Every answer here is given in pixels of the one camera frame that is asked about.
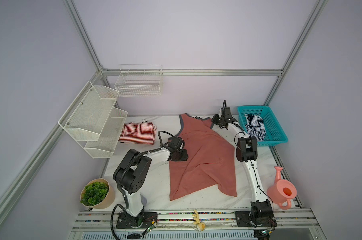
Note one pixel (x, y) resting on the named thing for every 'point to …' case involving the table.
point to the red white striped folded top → (134, 132)
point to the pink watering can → (281, 191)
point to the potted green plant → (97, 193)
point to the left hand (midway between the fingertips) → (184, 159)
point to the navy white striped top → (255, 126)
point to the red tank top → (210, 160)
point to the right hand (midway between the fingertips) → (211, 117)
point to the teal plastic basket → (275, 133)
